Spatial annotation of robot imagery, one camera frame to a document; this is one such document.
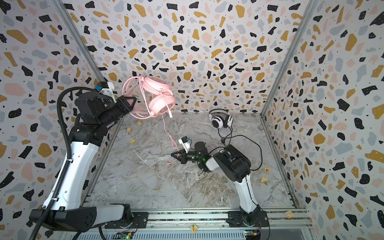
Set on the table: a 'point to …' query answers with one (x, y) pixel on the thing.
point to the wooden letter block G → (132, 141)
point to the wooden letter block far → (139, 123)
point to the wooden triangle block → (263, 179)
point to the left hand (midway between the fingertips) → (134, 94)
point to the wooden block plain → (129, 129)
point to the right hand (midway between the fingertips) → (169, 154)
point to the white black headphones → (220, 118)
